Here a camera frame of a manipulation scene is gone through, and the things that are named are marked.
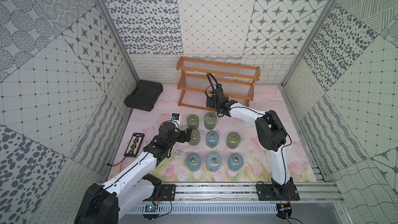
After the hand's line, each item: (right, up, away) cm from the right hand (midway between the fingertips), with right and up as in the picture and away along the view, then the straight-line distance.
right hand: (216, 100), depth 101 cm
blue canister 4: (+8, -30, -24) cm, 40 cm away
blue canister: (-3, -21, -16) cm, 27 cm away
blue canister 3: (-3, -30, -26) cm, 40 cm away
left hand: (-16, -15, -18) cm, 29 cm away
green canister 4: (+8, -22, -17) cm, 29 cm away
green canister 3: (-13, -21, -15) cm, 29 cm away
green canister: (-15, -13, -8) cm, 21 cm away
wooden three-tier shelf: (+20, +17, +21) cm, 34 cm away
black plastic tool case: (-50, +3, +7) cm, 50 cm away
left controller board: (-33, -50, -29) cm, 67 cm away
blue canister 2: (-13, -30, -24) cm, 41 cm away
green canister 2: (-4, -11, -9) cm, 15 cm away
